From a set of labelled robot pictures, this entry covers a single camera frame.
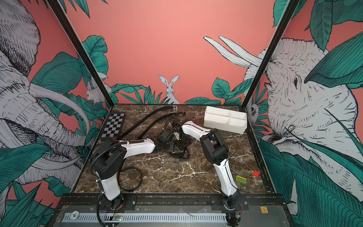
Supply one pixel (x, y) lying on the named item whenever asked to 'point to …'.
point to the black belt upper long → (125, 131)
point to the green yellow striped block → (241, 179)
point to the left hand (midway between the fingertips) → (174, 145)
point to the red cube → (256, 173)
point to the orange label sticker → (263, 209)
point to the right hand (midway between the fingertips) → (182, 146)
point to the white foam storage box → (233, 121)
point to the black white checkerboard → (114, 126)
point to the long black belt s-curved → (185, 153)
